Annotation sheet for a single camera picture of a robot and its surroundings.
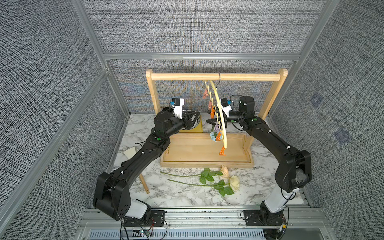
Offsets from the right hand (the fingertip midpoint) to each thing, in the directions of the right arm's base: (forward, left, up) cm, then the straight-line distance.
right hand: (208, 112), depth 75 cm
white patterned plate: (-4, +8, 0) cm, 9 cm away
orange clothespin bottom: (-21, -4, -3) cm, 22 cm away
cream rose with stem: (-26, -14, -29) cm, 42 cm away
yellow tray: (+14, +3, -32) cm, 35 cm away
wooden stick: (-28, +34, -32) cm, 54 cm away
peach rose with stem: (-20, 0, -31) cm, 37 cm away
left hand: (-2, +4, +3) cm, 6 cm away
